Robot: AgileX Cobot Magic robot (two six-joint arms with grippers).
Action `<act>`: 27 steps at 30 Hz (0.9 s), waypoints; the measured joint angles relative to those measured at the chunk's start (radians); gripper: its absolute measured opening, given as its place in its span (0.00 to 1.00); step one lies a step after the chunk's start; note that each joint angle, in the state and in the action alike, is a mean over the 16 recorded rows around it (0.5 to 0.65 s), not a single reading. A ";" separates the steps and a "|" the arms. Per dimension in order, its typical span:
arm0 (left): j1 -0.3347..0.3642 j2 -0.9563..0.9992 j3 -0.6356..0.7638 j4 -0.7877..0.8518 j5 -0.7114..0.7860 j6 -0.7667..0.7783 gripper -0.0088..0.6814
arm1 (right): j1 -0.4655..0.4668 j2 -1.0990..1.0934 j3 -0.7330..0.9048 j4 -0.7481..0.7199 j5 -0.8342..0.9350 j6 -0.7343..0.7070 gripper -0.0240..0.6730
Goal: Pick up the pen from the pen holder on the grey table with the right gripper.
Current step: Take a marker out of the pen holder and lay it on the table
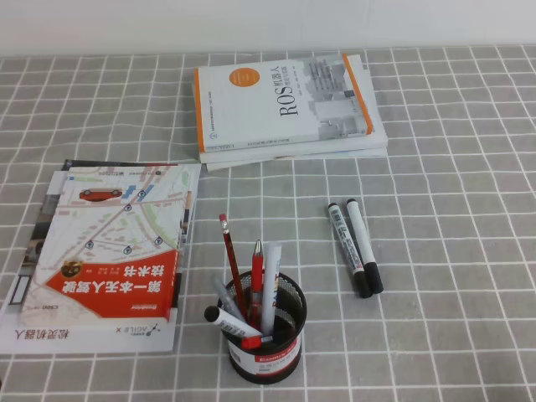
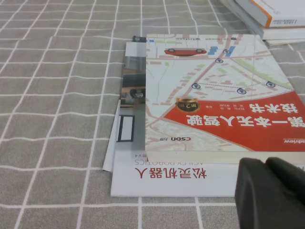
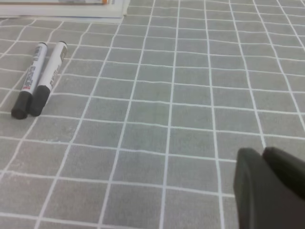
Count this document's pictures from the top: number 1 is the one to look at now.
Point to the red fine marker pen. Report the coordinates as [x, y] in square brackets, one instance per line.
[256, 342]

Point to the red ballpoint pen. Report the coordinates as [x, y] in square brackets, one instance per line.
[256, 287]

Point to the grey gel pen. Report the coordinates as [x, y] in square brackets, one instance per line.
[227, 300]

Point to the black mesh pen holder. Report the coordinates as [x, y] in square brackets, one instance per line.
[275, 359]

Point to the white marker in holder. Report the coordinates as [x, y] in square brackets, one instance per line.
[229, 323]

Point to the white paint marker tube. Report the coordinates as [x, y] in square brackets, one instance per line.
[270, 286]

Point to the white bottom book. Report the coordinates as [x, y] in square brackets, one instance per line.
[373, 152]

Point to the left black white marker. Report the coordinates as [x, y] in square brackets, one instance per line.
[350, 251]

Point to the black white marker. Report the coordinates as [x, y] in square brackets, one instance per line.
[350, 251]
[364, 244]

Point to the red wooden pencil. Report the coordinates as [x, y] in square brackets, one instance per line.
[240, 296]

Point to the white orange ROS book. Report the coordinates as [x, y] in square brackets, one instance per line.
[276, 100]

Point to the white middle book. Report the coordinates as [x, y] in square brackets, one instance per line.
[368, 125]

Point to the right black white marker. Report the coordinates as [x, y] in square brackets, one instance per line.
[364, 244]

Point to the red map cover book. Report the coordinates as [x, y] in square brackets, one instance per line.
[82, 293]

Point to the white Agilex brochure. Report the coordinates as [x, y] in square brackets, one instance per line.
[110, 336]

